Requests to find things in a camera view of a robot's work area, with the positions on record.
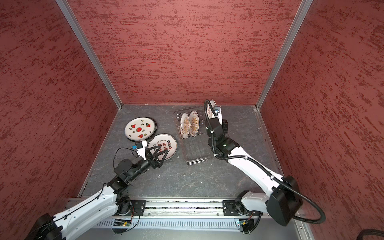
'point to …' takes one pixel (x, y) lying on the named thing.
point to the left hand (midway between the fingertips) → (165, 151)
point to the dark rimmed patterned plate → (140, 128)
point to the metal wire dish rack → (197, 149)
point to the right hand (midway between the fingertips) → (218, 119)
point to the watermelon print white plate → (140, 129)
